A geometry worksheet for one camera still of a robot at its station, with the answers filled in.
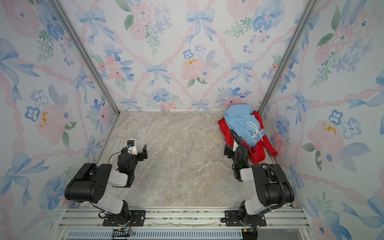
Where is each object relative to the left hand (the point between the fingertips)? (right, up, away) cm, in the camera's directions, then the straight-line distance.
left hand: (138, 144), depth 91 cm
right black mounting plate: (+53, -34, -19) cm, 66 cm away
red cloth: (+71, -5, -3) cm, 71 cm away
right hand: (+60, 0, +2) cm, 60 cm away
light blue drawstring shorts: (+65, +16, +7) cm, 67 cm away
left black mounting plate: (+6, -35, -17) cm, 39 cm away
